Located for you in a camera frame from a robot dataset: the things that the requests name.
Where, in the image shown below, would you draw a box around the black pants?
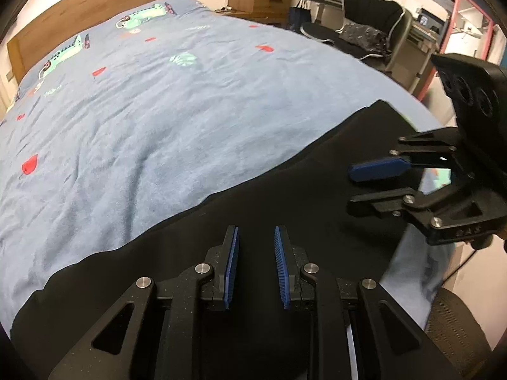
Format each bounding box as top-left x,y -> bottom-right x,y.
11,101 -> 413,379

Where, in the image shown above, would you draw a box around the black mesh stool seat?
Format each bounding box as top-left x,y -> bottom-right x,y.
425,287 -> 491,379

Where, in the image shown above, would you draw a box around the pink framed mirror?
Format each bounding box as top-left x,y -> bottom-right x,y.
413,0 -> 495,100

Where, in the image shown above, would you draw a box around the dark cloth on chair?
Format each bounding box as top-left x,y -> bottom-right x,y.
339,23 -> 390,55

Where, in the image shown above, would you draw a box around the black office chair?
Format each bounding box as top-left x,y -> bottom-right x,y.
300,0 -> 413,74

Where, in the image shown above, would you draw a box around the grey desk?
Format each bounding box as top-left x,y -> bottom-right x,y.
306,0 -> 439,47

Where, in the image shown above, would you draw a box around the blue patterned bed cover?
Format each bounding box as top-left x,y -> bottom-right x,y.
1,0 -> 438,329

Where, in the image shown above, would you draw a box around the wooden headboard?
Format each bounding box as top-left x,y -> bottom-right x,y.
7,0 -> 155,82

